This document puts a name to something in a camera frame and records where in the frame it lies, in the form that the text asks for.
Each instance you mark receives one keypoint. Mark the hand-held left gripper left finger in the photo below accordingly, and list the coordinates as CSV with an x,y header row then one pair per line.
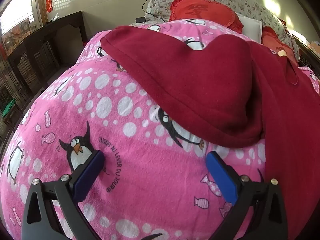
x,y
88,173

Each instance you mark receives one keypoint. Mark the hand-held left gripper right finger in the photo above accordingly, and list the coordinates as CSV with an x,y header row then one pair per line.
x,y
221,177

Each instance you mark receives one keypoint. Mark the white pillow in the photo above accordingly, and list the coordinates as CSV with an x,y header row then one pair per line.
x,y
250,27

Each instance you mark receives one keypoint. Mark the dark wooden cabinet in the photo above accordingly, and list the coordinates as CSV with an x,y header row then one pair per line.
x,y
50,42

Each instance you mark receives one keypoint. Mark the red paper wall sign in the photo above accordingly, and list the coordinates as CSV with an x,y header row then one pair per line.
x,y
49,4

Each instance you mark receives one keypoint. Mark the dark wooden headboard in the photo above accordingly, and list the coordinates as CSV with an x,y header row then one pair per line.
x,y
308,57

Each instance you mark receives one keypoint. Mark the black charger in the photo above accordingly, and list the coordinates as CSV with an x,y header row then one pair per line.
x,y
140,19

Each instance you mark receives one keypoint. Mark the pink penguin print blanket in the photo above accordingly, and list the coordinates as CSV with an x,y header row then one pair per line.
x,y
140,120

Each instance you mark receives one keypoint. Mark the window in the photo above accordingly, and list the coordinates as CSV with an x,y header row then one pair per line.
x,y
17,7

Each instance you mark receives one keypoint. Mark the dark red fleece pants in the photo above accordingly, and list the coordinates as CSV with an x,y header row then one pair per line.
x,y
215,85

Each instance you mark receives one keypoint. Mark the colourful boxes at window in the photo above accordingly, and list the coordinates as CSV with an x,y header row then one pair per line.
x,y
17,33

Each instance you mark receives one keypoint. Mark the red heart-shaped cushion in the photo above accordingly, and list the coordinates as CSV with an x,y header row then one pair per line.
x,y
200,10
275,41

